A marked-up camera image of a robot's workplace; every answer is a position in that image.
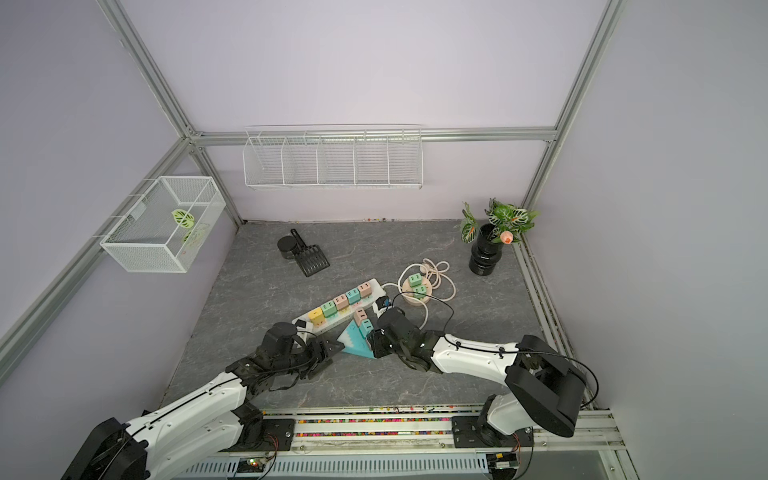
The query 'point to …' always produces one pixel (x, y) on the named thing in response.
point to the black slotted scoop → (310, 259)
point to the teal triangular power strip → (354, 342)
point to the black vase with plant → (504, 226)
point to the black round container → (287, 245)
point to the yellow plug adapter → (316, 316)
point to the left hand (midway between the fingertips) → (339, 355)
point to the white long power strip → (341, 306)
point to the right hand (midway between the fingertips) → (369, 335)
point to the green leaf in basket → (183, 218)
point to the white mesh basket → (166, 226)
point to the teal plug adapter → (366, 327)
